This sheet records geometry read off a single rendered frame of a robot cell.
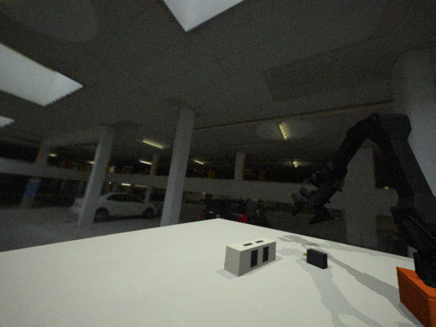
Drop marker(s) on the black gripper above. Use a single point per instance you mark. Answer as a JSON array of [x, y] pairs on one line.
[[317, 202]]

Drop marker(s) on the black two-prong plug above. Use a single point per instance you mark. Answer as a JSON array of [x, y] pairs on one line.
[[316, 258]]

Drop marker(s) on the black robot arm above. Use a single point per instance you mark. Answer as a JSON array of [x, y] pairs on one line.
[[415, 211]]

